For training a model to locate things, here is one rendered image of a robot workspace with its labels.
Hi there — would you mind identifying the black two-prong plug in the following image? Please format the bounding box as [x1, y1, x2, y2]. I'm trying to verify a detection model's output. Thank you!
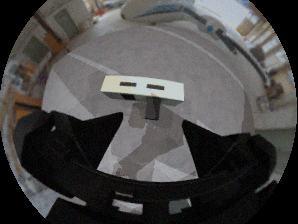
[145, 97, 161, 121]

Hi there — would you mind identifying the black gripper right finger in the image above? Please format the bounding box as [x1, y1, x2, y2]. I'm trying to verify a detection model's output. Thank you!
[181, 120, 251, 179]

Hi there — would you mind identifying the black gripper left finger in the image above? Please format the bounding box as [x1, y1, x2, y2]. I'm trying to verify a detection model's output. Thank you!
[49, 111, 122, 169]

